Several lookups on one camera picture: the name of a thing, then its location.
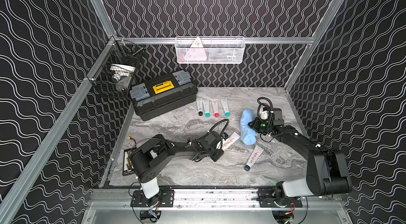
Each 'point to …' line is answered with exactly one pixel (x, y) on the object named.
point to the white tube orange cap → (230, 141)
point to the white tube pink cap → (215, 106)
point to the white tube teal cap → (225, 105)
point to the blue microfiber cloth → (248, 134)
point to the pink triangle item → (196, 52)
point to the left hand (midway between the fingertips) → (221, 149)
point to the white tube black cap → (200, 106)
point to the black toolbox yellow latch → (158, 96)
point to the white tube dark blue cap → (255, 155)
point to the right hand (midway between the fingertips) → (249, 122)
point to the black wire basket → (113, 72)
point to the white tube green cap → (206, 105)
